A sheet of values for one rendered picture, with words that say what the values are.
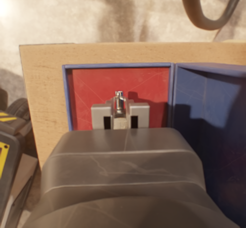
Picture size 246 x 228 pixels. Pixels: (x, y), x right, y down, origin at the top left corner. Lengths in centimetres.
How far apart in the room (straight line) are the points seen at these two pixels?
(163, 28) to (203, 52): 48
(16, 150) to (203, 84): 39
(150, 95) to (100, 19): 51
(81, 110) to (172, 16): 56
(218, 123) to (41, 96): 18
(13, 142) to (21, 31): 43
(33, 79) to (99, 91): 7
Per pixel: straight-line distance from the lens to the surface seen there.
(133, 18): 67
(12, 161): 47
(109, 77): 18
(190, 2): 34
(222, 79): 18
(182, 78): 18
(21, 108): 62
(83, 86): 18
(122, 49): 18
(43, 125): 22
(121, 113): 16
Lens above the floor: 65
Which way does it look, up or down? 73 degrees down
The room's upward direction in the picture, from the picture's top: 173 degrees clockwise
